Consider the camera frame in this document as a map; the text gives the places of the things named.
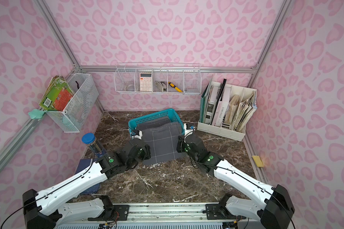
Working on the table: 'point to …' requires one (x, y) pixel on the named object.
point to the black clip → (78, 85)
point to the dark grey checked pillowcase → (155, 123)
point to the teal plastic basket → (170, 113)
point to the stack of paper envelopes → (238, 112)
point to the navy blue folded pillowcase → (82, 164)
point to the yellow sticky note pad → (258, 161)
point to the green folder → (203, 100)
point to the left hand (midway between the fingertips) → (150, 145)
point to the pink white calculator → (145, 82)
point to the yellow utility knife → (174, 86)
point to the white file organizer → (225, 130)
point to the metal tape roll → (130, 88)
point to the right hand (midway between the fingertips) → (177, 136)
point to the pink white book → (225, 91)
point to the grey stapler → (159, 86)
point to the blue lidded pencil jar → (89, 138)
